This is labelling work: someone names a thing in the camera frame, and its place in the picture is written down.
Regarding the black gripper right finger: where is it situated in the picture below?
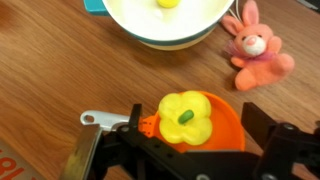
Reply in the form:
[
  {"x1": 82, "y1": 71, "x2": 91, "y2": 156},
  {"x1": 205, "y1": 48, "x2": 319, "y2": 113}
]
[{"x1": 240, "y1": 101, "x2": 280, "y2": 151}]

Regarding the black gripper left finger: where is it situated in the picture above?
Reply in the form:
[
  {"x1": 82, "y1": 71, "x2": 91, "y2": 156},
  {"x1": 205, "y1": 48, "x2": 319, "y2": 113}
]
[{"x1": 128, "y1": 103, "x2": 143, "y2": 130}]

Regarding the yellow cup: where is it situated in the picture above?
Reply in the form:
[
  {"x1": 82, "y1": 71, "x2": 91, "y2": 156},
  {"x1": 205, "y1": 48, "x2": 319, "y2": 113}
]
[{"x1": 157, "y1": 90, "x2": 214, "y2": 147}]

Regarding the pink plush bunny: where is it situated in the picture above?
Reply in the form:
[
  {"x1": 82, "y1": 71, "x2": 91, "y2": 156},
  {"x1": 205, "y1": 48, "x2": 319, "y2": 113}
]
[{"x1": 220, "y1": 0, "x2": 296, "y2": 92}]

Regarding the cream pot with teal band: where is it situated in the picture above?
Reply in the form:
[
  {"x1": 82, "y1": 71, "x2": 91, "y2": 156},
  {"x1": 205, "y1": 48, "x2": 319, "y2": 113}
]
[{"x1": 82, "y1": 0, "x2": 236, "y2": 52}]

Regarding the cream lid with yellow knob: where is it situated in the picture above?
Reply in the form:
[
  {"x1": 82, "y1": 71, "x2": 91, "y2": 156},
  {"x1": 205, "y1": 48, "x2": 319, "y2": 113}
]
[{"x1": 102, "y1": 0, "x2": 235, "y2": 42}]

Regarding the large brown cardboard sheet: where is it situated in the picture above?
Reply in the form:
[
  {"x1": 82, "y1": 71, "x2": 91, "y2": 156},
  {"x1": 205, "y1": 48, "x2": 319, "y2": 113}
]
[{"x1": 0, "y1": 139, "x2": 46, "y2": 180}]

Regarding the orange toy pan grey handle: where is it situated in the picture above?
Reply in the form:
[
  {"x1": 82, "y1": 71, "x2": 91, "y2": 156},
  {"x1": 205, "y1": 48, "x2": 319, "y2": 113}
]
[{"x1": 79, "y1": 90, "x2": 247, "y2": 155}]

